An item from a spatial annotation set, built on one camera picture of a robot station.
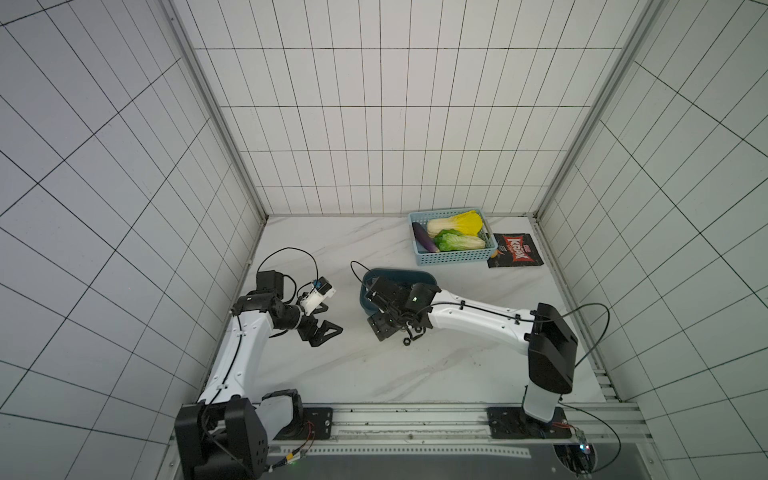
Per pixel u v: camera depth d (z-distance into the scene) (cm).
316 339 68
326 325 68
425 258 100
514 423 71
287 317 67
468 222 105
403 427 73
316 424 72
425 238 110
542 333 50
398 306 60
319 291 68
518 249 110
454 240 102
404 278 97
